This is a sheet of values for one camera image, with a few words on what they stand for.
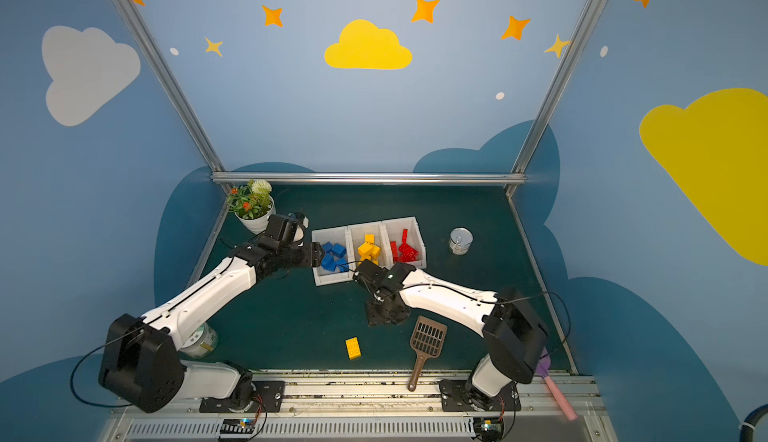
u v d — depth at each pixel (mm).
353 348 813
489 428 733
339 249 1008
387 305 678
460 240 1009
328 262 963
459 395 749
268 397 749
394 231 1052
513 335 432
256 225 993
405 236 1052
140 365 410
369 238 1042
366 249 970
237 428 732
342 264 975
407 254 993
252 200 957
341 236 988
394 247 1003
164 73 861
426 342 839
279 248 651
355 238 984
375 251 993
